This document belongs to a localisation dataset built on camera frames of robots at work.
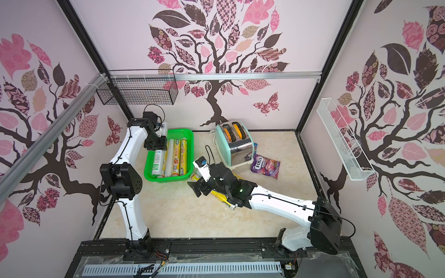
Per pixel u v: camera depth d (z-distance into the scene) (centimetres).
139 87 94
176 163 99
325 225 40
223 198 85
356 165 68
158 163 85
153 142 80
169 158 101
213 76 92
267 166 98
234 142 90
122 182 54
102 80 85
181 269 70
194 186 61
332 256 72
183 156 103
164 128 91
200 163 60
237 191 54
